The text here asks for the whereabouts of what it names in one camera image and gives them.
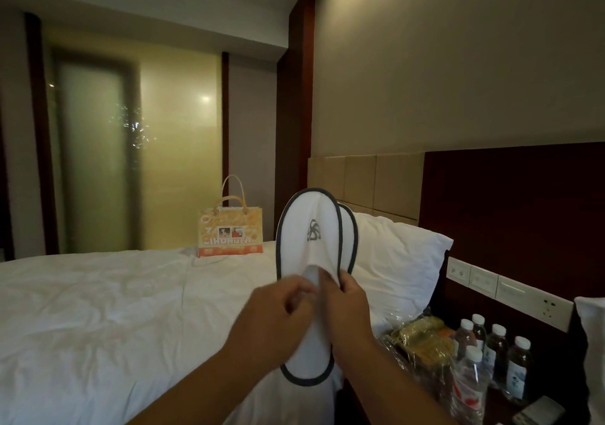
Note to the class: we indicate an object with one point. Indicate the person's right hand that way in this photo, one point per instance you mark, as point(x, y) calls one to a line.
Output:
point(347, 316)

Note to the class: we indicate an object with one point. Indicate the person's left hand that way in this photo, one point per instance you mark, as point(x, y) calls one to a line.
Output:
point(269, 320)

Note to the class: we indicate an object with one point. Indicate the clear plastic slipper bag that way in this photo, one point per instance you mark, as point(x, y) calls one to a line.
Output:
point(416, 344)

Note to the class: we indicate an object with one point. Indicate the white slipper dark trim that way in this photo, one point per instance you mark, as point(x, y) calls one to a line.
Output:
point(307, 231)
point(349, 235)

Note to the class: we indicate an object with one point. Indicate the person's right forearm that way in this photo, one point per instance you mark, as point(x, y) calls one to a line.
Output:
point(387, 387)

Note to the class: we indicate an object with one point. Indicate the person's left forearm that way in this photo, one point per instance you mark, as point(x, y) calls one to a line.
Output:
point(198, 391)

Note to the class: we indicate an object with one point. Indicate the white pillow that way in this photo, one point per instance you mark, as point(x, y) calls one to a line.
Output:
point(397, 264)
point(593, 344)

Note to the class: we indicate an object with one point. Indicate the yellow telephone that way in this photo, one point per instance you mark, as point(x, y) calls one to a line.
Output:
point(420, 337)

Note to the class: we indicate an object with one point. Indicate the orange printed gift bag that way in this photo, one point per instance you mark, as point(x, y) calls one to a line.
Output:
point(230, 235)

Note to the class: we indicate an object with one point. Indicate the small clear water bottle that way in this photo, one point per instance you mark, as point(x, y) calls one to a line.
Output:
point(495, 351)
point(464, 339)
point(479, 327)
point(517, 372)

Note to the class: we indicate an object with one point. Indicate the water bottle red label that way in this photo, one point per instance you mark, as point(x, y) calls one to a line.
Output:
point(468, 387)

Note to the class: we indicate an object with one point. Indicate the beige padded headboard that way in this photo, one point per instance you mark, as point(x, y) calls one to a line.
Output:
point(378, 179)

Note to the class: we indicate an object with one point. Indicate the white bed duvet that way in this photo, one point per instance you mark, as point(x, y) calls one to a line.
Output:
point(118, 335)

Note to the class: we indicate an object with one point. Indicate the dark wooden nightstand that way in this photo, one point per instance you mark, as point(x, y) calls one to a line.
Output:
point(498, 413)

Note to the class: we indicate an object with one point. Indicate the frosted glass partition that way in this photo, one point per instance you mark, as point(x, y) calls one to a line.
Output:
point(179, 155)

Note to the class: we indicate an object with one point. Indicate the dark red wooden panel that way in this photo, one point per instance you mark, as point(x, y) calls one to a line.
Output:
point(520, 212)

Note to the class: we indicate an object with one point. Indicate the white power socket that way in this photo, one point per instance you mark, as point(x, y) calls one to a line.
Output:
point(550, 311)

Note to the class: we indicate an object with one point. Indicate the grey television remote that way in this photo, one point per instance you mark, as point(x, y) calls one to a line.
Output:
point(539, 413)

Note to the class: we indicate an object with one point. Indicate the frosted glass door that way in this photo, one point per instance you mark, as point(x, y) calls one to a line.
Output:
point(94, 155)

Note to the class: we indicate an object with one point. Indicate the white wall switch panel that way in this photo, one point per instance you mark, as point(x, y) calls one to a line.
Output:
point(483, 282)
point(514, 294)
point(458, 272)

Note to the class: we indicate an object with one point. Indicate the dark wooden frame strip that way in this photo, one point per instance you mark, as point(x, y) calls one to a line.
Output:
point(225, 117)
point(42, 131)

